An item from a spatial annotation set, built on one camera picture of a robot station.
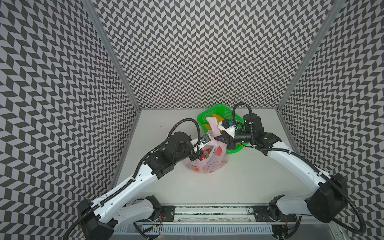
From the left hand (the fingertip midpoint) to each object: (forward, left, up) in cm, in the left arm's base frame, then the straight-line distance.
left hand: (202, 141), depth 70 cm
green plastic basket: (+40, -16, -24) cm, 49 cm away
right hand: (+2, -7, -2) cm, 7 cm away
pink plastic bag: (-6, -8, -7) cm, 12 cm away
